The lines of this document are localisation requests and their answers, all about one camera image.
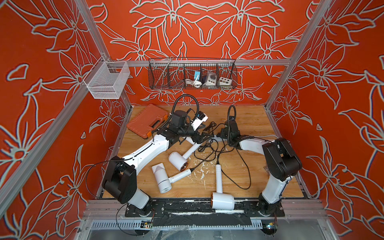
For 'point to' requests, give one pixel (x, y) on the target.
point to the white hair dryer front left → (164, 182)
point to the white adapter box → (211, 79)
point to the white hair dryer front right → (220, 200)
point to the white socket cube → (225, 82)
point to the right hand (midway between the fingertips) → (221, 129)
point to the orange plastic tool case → (147, 120)
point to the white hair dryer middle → (180, 162)
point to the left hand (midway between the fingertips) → (207, 129)
